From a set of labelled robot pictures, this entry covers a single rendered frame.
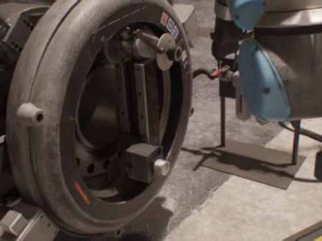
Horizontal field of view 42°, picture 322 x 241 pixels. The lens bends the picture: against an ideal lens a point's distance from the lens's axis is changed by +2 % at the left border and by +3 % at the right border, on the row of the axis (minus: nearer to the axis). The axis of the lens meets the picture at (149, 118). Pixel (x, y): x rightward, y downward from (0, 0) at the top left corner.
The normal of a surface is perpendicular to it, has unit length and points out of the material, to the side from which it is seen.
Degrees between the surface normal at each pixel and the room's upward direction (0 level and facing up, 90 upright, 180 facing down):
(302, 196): 0
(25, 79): 55
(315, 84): 80
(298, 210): 0
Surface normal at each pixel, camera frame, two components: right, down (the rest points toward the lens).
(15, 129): -0.54, 0.13
